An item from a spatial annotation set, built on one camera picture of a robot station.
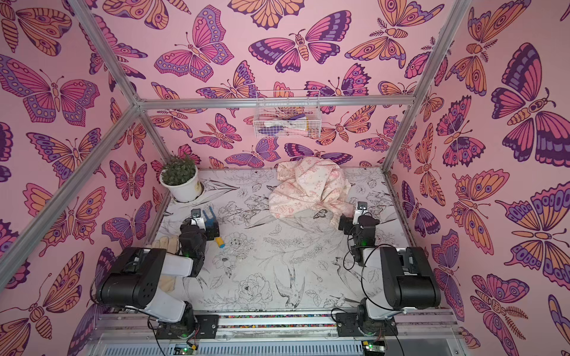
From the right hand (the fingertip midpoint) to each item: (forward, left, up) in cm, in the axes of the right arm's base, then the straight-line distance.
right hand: (357, 214), depth 94 cm
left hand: (-3, +64, 0) cm, 64 cm away
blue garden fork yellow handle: (-6, +60, +2) cm, 61 cm away
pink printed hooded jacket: (+14, +20, +3) cm, 25 cm away
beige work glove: (-12, +79, -7) cm, 80 cm away
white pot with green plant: (+12, +76, +10) cm, 78 cm away
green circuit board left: (-48, +60, -9) cm, 78 cm away
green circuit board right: (-45, 0, -8) cm, 46 cm away
